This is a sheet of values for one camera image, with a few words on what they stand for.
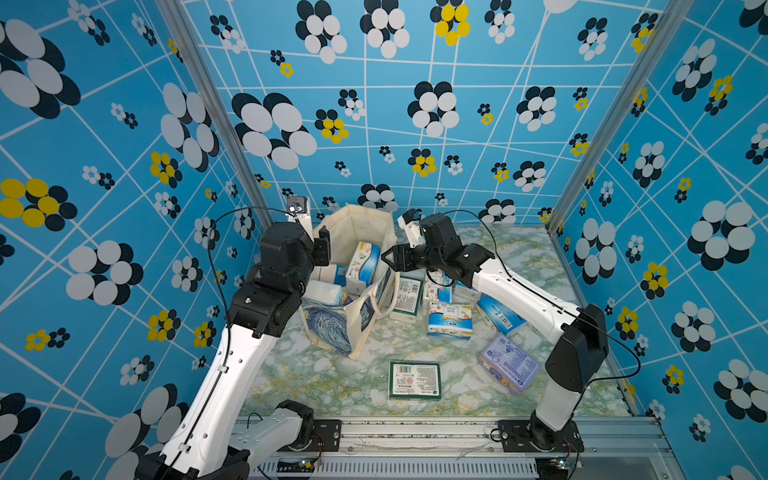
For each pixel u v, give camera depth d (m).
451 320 0.87
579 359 0.44
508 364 0.80
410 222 0.70
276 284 0.45
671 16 0.68
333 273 0.87
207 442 0.36
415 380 0.77
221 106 0.86
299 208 0.52
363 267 0.81
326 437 0.74
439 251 0.61
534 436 0.65
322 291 0.72
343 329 0.72
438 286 0.94
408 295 0.94
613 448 1.82
